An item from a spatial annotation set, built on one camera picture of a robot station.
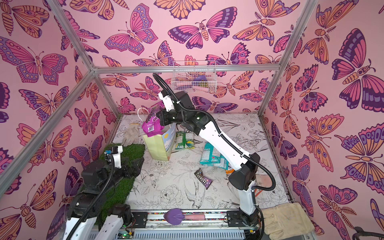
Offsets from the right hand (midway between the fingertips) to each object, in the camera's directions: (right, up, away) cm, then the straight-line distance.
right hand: (156, 111), depth 68 cm
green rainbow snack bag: (+11, -16, +34) cm, 39 cm away
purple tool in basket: (+21, +24, +27) cm, 42 cm away
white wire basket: (+18, +25, +27) cm, 41 cm away
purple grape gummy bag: (-2, -7, +1) cm, 7 cm away
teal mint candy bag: (+28, -25, +22) cm, 44 cm away
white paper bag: (-1, -18, +16) cm, 25 cm away
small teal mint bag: (+35, -29, +22) cm, 50 cm away
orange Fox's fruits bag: (+38, -34, +20) cm, 55 cm away
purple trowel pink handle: (+7, -51, +5) cm, 52 cm away
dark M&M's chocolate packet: (+24, -38, +16) cm, 47 cm away
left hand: (-9, -21, +1) cm, 23 cm away
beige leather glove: (+62, -53, +5) cm, 82 cm away
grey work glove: (-28, -13, +39) cm, 49 cm away
